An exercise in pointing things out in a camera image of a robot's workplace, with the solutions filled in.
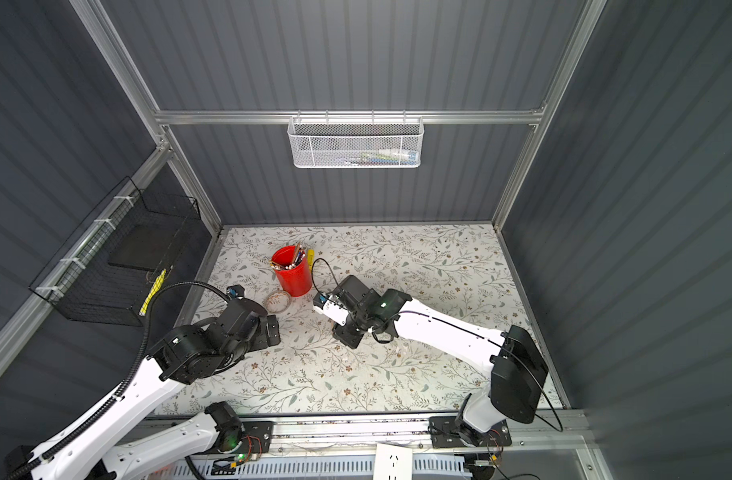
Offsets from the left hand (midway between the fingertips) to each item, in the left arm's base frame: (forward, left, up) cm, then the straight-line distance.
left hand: (264, 328), depth 72 cm
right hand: (+1, -18, -5) cm, 19 cm away
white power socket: (-27, -29, -15) cm, 43 cm away
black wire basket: (+13, +38, +9) cm, 41 cm away
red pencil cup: (+21, -4, -3) cm, 22 cm away
